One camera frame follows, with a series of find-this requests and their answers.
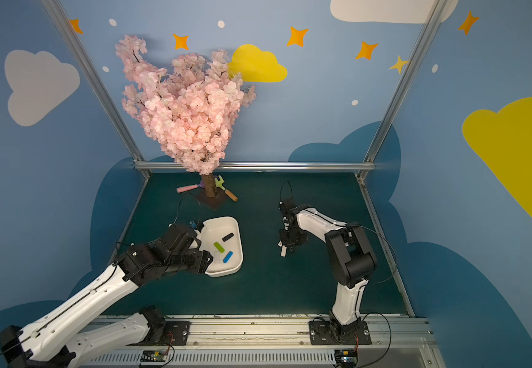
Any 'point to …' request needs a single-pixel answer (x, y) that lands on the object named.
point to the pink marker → (183, 188)
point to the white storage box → (221, 238)
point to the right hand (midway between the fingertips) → (291, 240)
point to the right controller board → (346, 358)
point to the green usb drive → (219, 247)
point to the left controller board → (153, 357)
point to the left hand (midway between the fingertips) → (206, 253)
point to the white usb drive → (284, 251)
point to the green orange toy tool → (219, 183)
